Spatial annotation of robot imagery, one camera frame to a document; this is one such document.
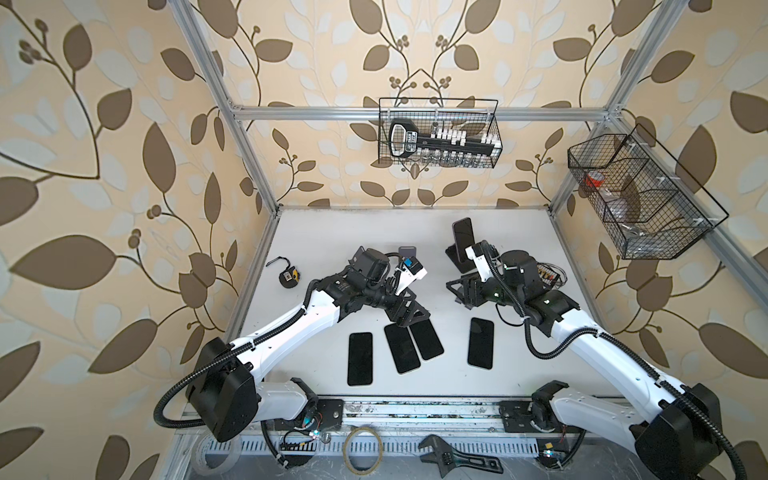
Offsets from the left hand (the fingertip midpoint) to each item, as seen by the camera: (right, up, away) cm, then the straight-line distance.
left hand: (423, 303), depth 73 cm
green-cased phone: (-17, -18, +9) cm, 26 cm away
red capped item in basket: (+52, +34, +14) cm, 63 cm away
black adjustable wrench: (+5, -34, -5) cm, 35 cm away
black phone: (+18, -15, +13) cm, 27 cm away
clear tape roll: (-52, -34, -6) cm, 62 cm away
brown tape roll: (-18, -32, -6) cm, 37 cm away
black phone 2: (+15, +17, +23) cm, 32 cm away
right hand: (+9, +4, +4) cm, 11 cm away
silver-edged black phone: (+2, -14, +14) cm, 20 cm away
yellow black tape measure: (-42, +3, +26) cm, 49 cm away
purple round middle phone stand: (-3, +12, +23) cm, 26 cm away
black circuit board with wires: (+45, +4, +26) cm, 53 cm away
